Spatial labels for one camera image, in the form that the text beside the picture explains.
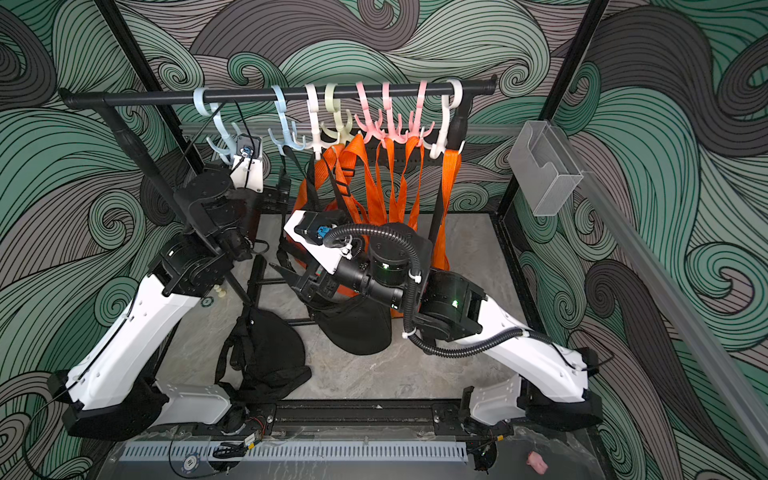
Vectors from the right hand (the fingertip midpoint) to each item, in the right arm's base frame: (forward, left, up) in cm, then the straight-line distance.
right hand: (289, 239), depth 44 cm
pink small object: (-25, -49, -50) cm, 74 cm away
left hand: (+18, +11, +2) cm, 21 cm away
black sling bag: (+2, -8, -36) cm, 37 cm away
